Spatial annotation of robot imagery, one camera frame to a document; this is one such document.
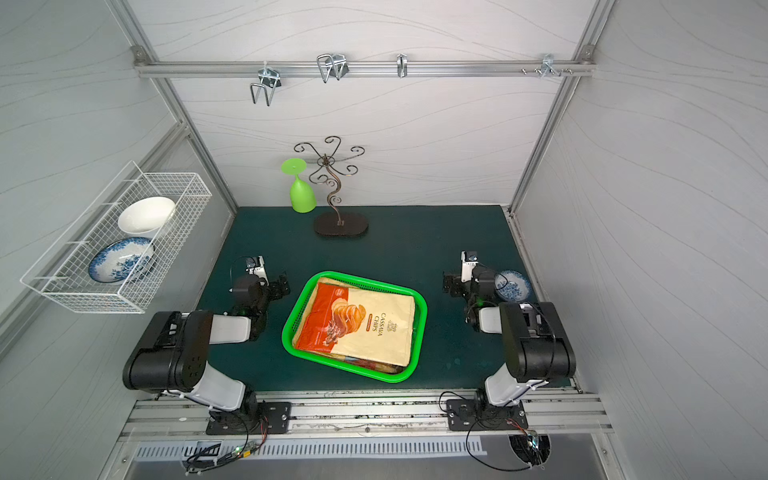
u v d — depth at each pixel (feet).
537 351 1.50
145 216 2.41
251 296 2.40
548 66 2.51
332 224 3.72
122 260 2.12
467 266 2.78
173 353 1.47
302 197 3.07
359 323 2.56
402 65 2.61
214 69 2.68
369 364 2.56
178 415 2.46
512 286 3.21
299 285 2.90
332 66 2.49
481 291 2.41
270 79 2.57
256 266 2.61
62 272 1.86
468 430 2.40
